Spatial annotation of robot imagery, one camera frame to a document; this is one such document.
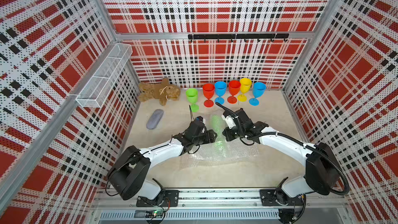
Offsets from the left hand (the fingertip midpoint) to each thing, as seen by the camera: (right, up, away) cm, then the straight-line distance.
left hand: (214, 135), depth 86 cm
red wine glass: (+14, +29, +16) cm, 36 cm away
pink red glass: (-3, +27, +14) cm, 31 cm away
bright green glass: (-14, +24, +13) cm, 31 cm away
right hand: (+6, +2, -2) cm, 7 cm away
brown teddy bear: (-37, +28, +25) cm, 53 cm away
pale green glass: (+3, -5, -5) cm, 8 cm away
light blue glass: (+30, +27, +14) cm, 43 cm away
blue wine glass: (+4, +28, +14) cm, 32 cm away
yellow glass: (+23, +32, +20) cm, 44 cm away
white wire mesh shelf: (-57, +34, -7) cm, 67 cm away
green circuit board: (-27, -32, -17) cm, 46 cm away
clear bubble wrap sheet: (+12, -8, -2) cm, 15 cm away
